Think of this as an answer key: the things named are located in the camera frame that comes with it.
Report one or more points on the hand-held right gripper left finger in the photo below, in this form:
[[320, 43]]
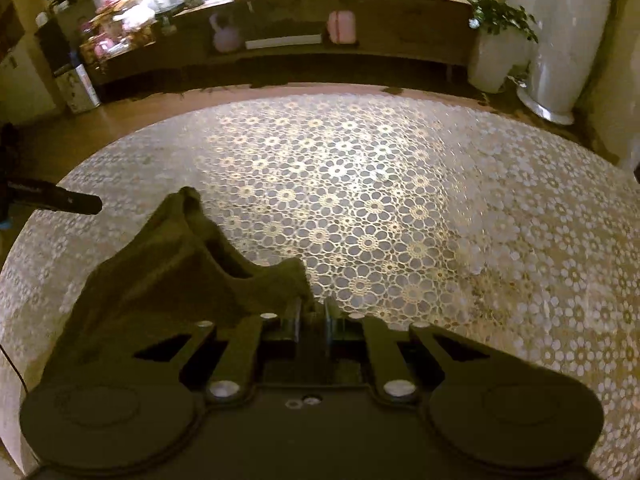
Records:
[[285, 327]]

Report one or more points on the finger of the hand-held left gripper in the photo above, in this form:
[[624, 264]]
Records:
[[75, 201]]

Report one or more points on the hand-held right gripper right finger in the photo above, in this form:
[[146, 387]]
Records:
[[330, 327]]

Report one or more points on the brown tank top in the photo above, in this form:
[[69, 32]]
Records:
[[150, 280]]

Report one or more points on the printed cardboard box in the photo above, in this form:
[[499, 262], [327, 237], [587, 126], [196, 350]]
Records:
[[80, 90]]

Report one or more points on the floral lace cover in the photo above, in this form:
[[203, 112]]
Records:
[[400, 200]]

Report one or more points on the dark water dispenser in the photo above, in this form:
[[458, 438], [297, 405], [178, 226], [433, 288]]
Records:
[[62, 20]]

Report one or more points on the pile of colourful packets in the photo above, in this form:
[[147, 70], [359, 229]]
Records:
[[122, 25]]

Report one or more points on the pale purple kettle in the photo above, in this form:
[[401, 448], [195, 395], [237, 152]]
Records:
[[226, 35]]

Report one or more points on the long white box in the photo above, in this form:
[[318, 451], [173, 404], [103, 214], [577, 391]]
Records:
[[282, 42]]

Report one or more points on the pink case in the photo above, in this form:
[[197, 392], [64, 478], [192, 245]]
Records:
[[342, 27]]

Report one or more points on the long dark wooden sideboard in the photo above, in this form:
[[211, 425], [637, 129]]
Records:
[[390, 25]]

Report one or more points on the green potted plant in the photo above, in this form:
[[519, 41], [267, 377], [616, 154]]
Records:
[[500, 55]]

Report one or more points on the tall white vase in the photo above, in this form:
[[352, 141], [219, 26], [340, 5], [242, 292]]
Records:
[[565, 50]]

